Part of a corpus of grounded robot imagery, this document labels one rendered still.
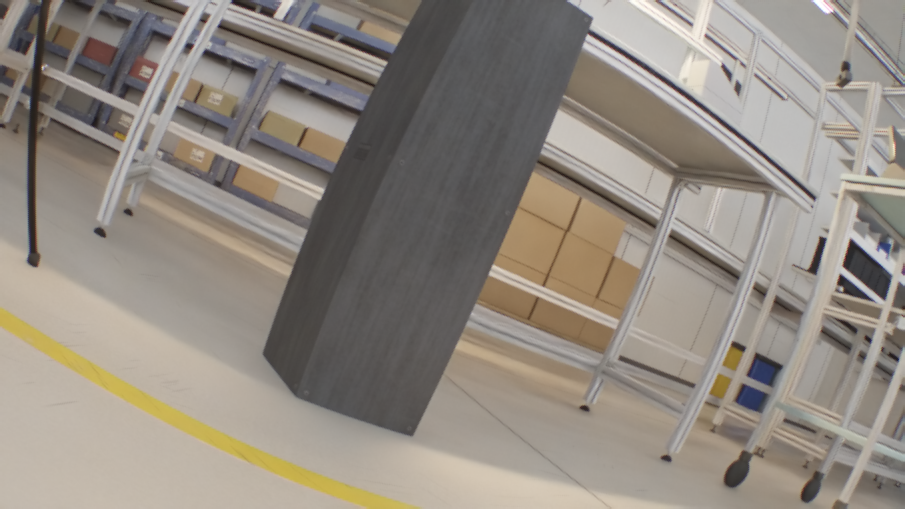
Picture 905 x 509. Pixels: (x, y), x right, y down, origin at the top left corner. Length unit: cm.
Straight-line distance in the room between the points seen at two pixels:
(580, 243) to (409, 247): 429
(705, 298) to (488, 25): 623
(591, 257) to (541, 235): 39
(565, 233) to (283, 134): 192
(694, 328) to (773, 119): 229
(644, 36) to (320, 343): 599
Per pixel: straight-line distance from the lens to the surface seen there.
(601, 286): 584
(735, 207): 767
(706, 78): 233
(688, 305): 745
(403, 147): 142
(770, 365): 790
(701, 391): 251
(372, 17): 282
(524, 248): 556
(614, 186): 383
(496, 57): 149
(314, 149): 578
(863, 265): 427
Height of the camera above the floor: 33
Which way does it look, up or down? 1 degrees up
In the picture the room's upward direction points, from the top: 24 degrees clockwise
